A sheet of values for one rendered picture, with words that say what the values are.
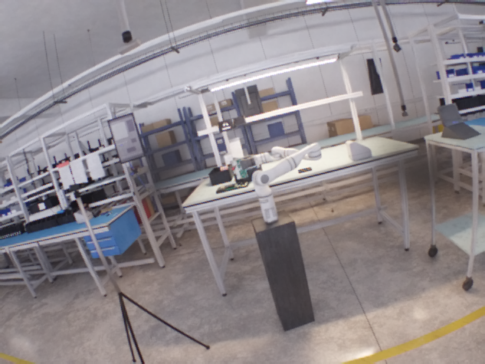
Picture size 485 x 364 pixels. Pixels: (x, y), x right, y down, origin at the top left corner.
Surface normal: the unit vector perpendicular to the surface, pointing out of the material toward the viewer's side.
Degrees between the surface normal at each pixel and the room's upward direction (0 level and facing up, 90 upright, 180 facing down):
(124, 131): 101
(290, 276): 90
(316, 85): 90
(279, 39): 90
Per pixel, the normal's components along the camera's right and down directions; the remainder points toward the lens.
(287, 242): 0.12, 0.18
